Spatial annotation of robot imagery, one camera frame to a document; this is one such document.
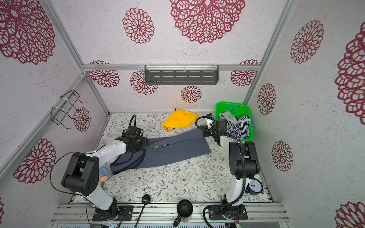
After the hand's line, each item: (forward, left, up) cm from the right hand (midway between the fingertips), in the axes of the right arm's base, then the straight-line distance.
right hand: (203, 124), depth 99 cm
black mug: (-50, +12, -9) cm, 53 cm away
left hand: (-15, +39, -5) cm, 42 cm away
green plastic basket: (+22, -31, -7) cm, 39 cm away
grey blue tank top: (-10, +10, -10) cm, 17 cm away
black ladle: (-46, +34, -9) cm, 58 cm away
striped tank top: (+8, -28, -12) cm, 32 cm away
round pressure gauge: (-39, -27, -9) cm, 48 cm away
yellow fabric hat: (+12, +19, -8) cm, 24 cm away
